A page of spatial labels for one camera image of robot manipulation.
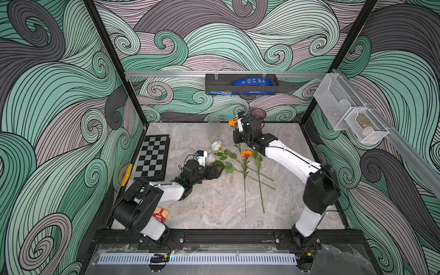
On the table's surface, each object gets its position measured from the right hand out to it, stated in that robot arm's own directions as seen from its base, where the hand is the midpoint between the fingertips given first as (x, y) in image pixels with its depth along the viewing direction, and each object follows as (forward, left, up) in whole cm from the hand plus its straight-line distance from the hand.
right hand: (238, 131), depth 88 cm
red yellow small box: (-36, +38, -19) cm, 56 cm away
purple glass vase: (+16, -15, -3) cm, 22 cm away
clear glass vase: (+12, +13, -5) cm, 18 cm away
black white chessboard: (-7, +49, -17) cm, 52 cm away
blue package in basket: (+23, -9, +15) cm, 29 cm away
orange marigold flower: (+1, +3, +5) cm, 6 cm away
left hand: (-15, +10, -10) cm, 20 cm away
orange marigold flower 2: (-3, -6, -18) cm, 19 cm away
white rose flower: (+2, +11, -15) cm, 19 cm away
